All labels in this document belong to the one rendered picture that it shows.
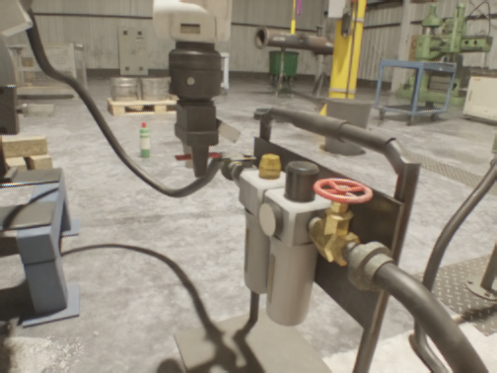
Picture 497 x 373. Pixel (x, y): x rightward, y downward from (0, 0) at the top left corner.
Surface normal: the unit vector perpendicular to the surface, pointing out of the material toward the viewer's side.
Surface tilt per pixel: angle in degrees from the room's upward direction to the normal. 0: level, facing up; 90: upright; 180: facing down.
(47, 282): 90
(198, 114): 90
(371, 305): 90
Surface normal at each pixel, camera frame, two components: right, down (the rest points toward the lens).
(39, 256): 0.44, 0.33
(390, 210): -0.90, 0.11
